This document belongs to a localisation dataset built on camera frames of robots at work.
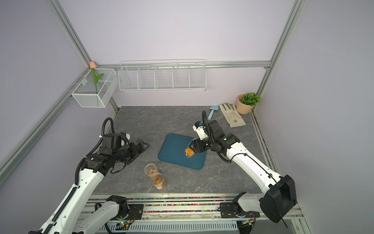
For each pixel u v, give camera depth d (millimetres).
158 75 984
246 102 1076
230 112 1179
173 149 1056
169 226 708
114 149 568
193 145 683
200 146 679
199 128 695
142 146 678
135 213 732
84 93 884
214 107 1197
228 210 725
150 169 840
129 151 659
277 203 385
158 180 805
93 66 891
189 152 790
